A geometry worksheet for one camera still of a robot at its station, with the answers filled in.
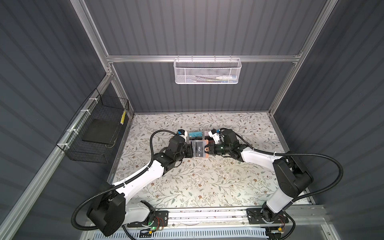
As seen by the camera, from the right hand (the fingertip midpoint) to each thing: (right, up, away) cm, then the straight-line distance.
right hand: (203, 151), depth 85 cm
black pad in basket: (-53, +12, -9) cm, 55 cm away
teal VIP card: (-2, +9, +11) cm, 15 cm away
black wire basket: (-57, +25, -5) cm, 63 cm away
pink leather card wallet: (-3, +2, -2) cm, 4 cm away
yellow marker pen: (-45, +19, -2) cm, 49 cm away
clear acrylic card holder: (+2, +7, +11) cm, 13 cm away
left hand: (-5, +3, -3) cm, 7 cm away
